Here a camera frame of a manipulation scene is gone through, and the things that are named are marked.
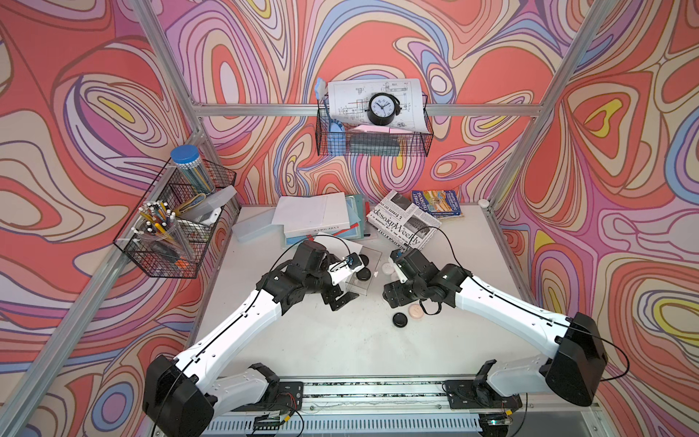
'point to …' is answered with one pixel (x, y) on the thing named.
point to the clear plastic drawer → (359, 286)
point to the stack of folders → (359, 212)
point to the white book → (311, 215)
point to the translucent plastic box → (254, 226)
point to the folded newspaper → (402, 222)
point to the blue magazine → (441, 204)
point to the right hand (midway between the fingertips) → (399, 297)
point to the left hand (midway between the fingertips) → (350, 278)
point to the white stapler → (210, 218)
